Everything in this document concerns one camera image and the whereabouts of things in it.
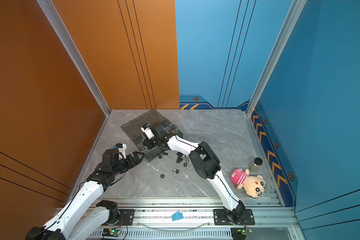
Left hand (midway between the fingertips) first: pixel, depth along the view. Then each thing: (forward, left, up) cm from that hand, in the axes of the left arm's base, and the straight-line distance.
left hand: (140, 156), depth 83 cm
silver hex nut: (-4, -19, -11) cm, 22 cm away
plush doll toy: (-15, -61, -3) cm, 63 cm away
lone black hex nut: (-7, -12, -12) cm, 18 cm away
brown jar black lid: (-3, -64, -3) cm, 65 cm away
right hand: (+11, +1, -4) cm, 12 cm away
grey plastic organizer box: (+28, +14, -11) cm, 33 cm away
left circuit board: (-34, +10, -13) cm, 38 cm away
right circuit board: (-34, -52, -12) cm, 63 cm away
